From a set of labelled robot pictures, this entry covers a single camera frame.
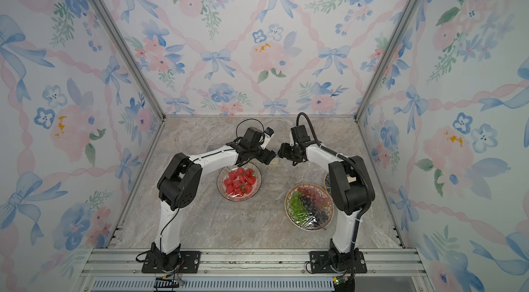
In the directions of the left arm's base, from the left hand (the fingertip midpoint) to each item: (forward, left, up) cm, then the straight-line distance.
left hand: (270, 148), depth 97 cm
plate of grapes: (-26, -16, -3) cm, 31 cm away
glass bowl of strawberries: (-16, +14, -4) cm, 22 cm away
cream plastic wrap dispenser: (-5, -2, -3) cm, 6 cm away
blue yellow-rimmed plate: (-16, -25, -4) cm, 30 cm away
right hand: (-1, -7, -2) cm, 7 cm away
